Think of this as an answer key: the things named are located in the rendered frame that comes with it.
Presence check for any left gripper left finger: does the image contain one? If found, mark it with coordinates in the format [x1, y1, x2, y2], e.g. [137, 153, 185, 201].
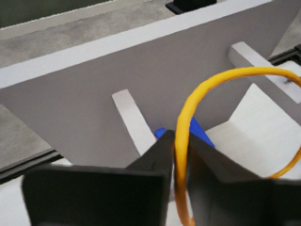
[20, 130, 176, 226]

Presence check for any yellow cable with blue plug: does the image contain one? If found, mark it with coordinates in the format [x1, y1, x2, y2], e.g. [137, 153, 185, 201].
[173, 67, 301, 226]

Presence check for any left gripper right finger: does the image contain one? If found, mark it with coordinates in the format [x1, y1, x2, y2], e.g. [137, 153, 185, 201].
[186, 131, 301, 226]

